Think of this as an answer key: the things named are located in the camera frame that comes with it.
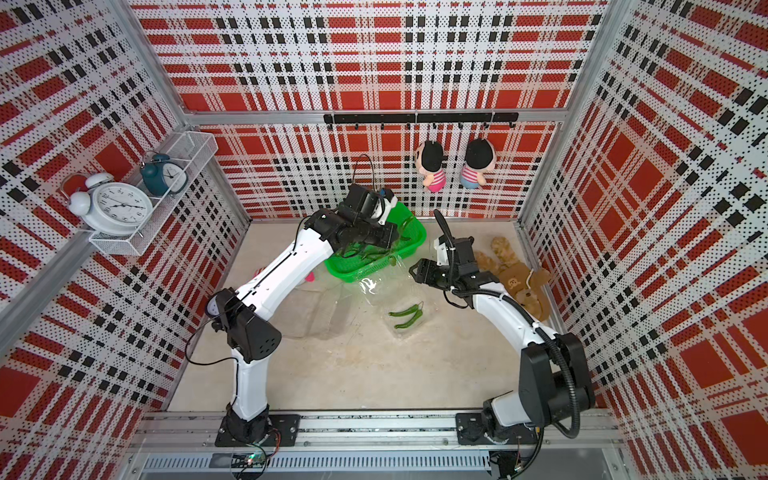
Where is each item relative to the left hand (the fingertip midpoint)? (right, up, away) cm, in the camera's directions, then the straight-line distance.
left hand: (399, 234), depth 81 cm
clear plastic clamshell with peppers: (0, -22, +17) cm, 28 cm away
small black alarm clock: (-60, -23, +13) cm, 65 cm away
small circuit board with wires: (-34, -54, -11) cm, 65 cm away
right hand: (+6, -11, +4) cm, 13 cm away
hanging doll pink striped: (+10, +25, +15) cm, 30 cm away
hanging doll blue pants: (+25, +25, +13) cm, 38 cm away
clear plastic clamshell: (-27, -25, +13) cm, 39 cm away
